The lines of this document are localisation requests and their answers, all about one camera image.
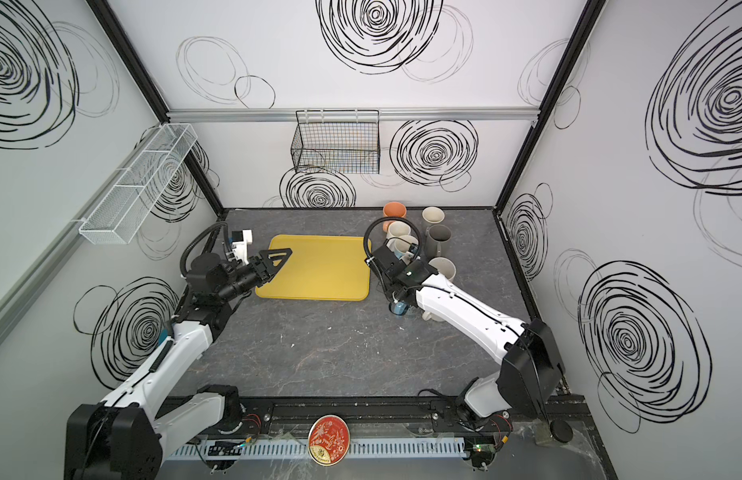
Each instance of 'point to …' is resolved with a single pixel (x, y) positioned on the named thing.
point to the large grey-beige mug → (436, 237)
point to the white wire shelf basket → (121, 215)
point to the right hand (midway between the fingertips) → (388, 285)
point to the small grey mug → (433, 215)
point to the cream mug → (431, 316)
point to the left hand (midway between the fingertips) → (290, 256)
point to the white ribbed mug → (399, 228)
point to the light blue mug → (398, 255)
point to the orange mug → (394, 209)
